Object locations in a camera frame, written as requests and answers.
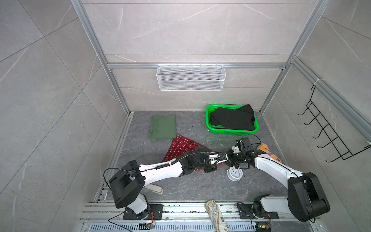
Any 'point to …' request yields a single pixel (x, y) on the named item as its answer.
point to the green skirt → (163, 127)
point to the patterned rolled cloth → (216, 216)
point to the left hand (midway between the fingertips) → (222, 158)
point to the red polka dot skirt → (179, 146)
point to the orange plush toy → (264, 147)
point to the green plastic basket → (219, 130)
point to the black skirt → (242, 118)
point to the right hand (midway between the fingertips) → (221, 159)
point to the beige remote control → (154, 188)
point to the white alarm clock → (234, 174)
